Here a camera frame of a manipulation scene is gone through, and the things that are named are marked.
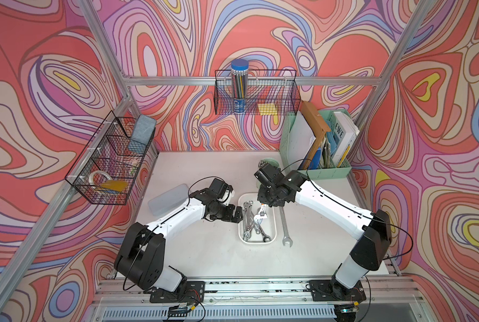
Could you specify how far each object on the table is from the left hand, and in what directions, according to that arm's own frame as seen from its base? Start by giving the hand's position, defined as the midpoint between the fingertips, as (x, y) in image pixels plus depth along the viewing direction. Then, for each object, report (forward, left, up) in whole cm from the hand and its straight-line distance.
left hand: (235, 216), depth 85 cm
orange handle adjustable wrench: (-3, -9, +5) cm, 11 cm away
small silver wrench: (+6, -5, -7) cm, 10 cm away
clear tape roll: (+4, +50, +22) cm, 54 cm away
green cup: (+26, -18, +7) cm, 32 cm away
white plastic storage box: (-1, -15, -8) cm, 17 cm away
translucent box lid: (+13, +34, -7) cm, 37 cm away
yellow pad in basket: (+1, +42, +22) cm, 47 cm away
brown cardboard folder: (+30, -36, +25) cm, 53 cm away
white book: (+36, -53, +17) cm, 67 cm away
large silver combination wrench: (-5, -23, -10) cm, 26 cm away
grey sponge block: (+24, +38, +25) cm, 52 cm away
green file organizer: (+27, -56, -1) cm, 62 cm away
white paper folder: (+35, -32, +13) cm, 49 cm away
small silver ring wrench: (-6, -14, -8) cm, 17 cm away
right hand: (+2, -12, +8) cm, 14 cm away
